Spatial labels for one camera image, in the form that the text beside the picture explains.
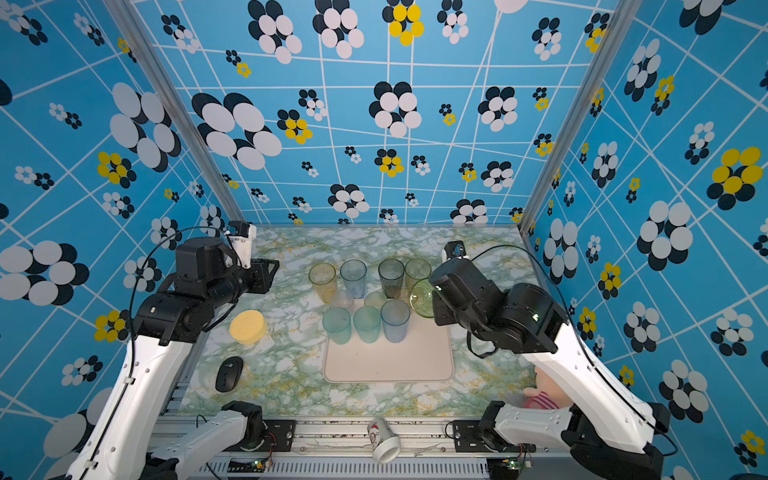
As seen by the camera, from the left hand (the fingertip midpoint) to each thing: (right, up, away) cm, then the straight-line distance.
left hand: (273, 261), depth 68 cm
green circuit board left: (-5, -49, +3) cm, 50 cm away
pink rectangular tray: (+38, -29, +20) cm, 52 cm away
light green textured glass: (+22, -13, +28) cm, 38 cm away
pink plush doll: (+66, -34, +6) cm, 74 cm away
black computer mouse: (-19, -32, +15) cm, 40 cm away
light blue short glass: (+28, -18, +23) cm, 41 cm away
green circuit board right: (+56, -49, +3) cm, 74 cm away
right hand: (+38, -7, -5) cm, 39 cm away
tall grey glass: (+27, -5, +29) cm, 40 cm away
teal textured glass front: (+12, -18, +17) cm, 27 cm away
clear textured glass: (+11, -13, +29) cm, 34 cm away
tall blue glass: (+15, -5, +28) cm, 32 cm away
